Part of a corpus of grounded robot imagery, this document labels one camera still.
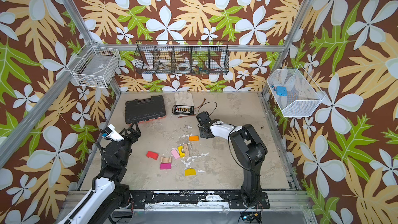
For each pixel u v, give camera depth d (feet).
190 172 2.65
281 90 2.81
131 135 2.30
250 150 1.66
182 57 3.22
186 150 2.97
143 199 2.43
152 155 2.89
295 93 2.75
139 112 3.42
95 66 2.83
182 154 2.89
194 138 3.13
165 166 2.82
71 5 2.47
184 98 3.77
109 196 1.83
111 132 2.17
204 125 2.47
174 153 2.91
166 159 2.83
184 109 3.52
